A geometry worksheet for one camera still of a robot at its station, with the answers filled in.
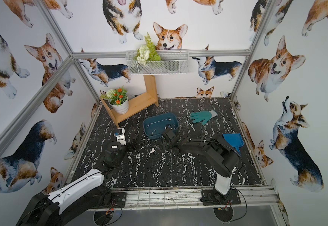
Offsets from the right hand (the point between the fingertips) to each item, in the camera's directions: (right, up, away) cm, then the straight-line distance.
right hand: (169, 136), depth 94 cm
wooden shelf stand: (-15, +27, +19) cm, 37 cm away
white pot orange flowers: (-33, +24, -1) cm, 41 cm away
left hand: (-22, +4, -10) cm, 25 cm away
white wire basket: (+3, +49, -1) cm, 49 cm away
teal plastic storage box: (-11, +5, +12) cm, 17 cm away
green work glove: (+27, +13, +16) cm, 34 cm away
